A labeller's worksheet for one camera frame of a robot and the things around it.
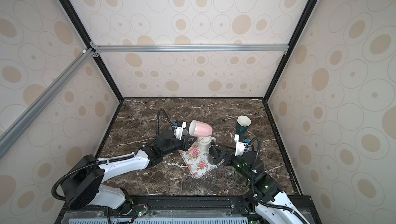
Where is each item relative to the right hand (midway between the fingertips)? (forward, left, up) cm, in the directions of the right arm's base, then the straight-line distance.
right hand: (220, 147), depth 72 cm
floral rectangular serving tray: (+2, +12, -19) cm, 23 cm away
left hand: (+7, +10, -1) cm, 12 cm away
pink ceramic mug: (+10, +10, +1) cm, 14 cm away
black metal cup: (+1, +4, -11) cm, 11 cm away
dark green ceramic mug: (+24, -17, -13) cm, 32 cm away
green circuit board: (-23, +36, -18) cm, 46 cm away
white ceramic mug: (+9, +7, -12) cm, 16 cm away
